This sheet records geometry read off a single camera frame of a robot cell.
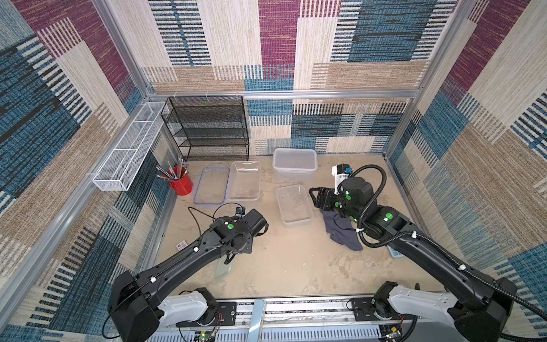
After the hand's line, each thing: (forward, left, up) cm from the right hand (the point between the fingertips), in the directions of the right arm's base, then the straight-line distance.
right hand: (319, 195), depth 74 cm
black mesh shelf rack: (+47, +49, -6) cm, 68 cm away
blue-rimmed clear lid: (+24, +47, -25) cm, 59 cm away
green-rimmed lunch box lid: (-17, +36, -25) cm, 47 cm away
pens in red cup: (+22, +63, -14) cm, 69 cm away
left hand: (-11, +27, -14) cm, 33 cm away
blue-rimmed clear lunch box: (+27, +32, -26) cm, 49 cm away
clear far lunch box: (+32, +5, -18) cm, 37 cm away
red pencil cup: (+20, +59, -19) cm, 65 cm away
